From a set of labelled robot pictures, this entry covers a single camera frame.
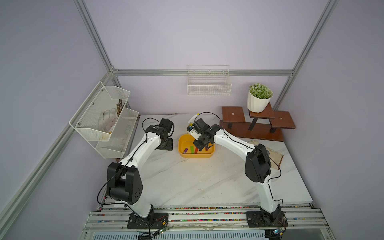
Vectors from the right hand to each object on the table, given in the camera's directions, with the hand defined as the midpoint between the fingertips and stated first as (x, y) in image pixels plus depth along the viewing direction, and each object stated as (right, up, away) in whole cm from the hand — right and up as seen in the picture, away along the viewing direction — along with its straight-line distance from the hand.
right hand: (200, 143), depth 93 cm
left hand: (-23, -2, -7) cm, 24 cm away
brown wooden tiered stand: (+47, +11, +15) cm, 51 cm away
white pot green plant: (+32, +27, -11) cm, 43 cm away
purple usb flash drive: (-10, -5, +7) cm, 13 cm away
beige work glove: (+50, -10, +4) cm, 51 cm away
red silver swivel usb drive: (+4, -4, +5) cm, 7 cm away
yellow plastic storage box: (-10, +1, +8) cm, 13 cm away
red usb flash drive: (-3, -6, +7) cm, 9 cm away
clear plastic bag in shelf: (-50, +14, -17) cm, 54 cm away
